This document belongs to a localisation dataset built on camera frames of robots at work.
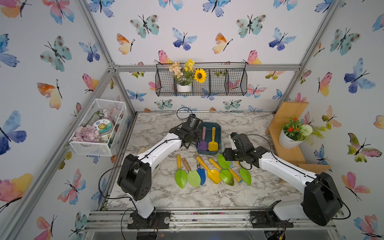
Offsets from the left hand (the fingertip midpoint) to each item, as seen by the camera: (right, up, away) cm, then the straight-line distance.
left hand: (200, 133), depth 87 cm
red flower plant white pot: (+51, +1, -6) cm, 51 cm away
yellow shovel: (+9, -9, +13) cm, 18 cm away
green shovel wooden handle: (-4, -25, +1) cm, 26 cm away
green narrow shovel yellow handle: (+26, -24, 0) cm, 35 cm away
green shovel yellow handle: (+14, -24, -1) cm, 28 cm away
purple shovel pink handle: (+2, -9, +12) cm, 15 cm away
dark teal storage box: (+12, -5, +14) cm, 19 cm away
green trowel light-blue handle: (+15, -19, +6) cm, 25 cm away
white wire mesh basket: (-45, +12, -8) cm, 47 cm away
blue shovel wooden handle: (+1, -23, +2) cm, 24 cm away
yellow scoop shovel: (+8, -25, +1) cm, 26 cm away
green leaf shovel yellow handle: (-11, -24, -1) cm, 27 cm away
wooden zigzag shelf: (+56, -14, +1) cm, 57 cm away
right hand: (+15, -11, -2) cm, 18 cm away
